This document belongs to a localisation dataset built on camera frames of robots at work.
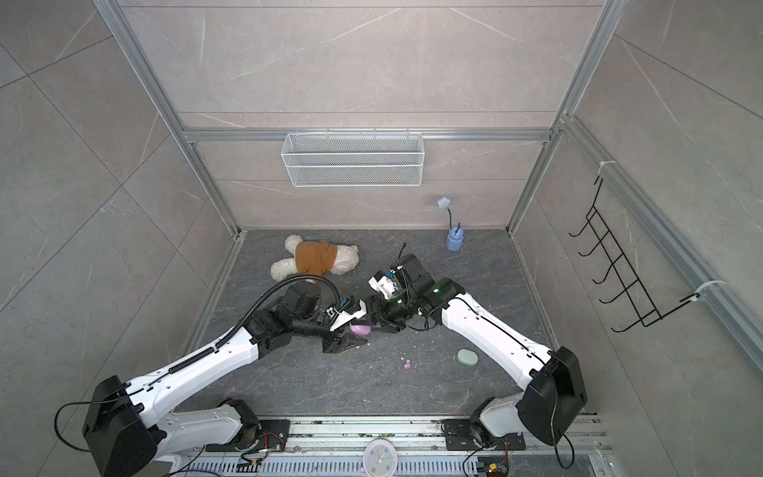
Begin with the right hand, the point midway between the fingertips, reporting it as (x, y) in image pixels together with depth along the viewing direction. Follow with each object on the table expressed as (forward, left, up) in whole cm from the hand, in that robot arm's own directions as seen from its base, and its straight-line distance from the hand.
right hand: (360, 323), depth 71 cm
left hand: (+1, 0, -2) cm, 3 cm away
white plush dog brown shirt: (+30, +18, -11) cm, 37 cm away
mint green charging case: (-1, -30, -21) cm, 36 cm away
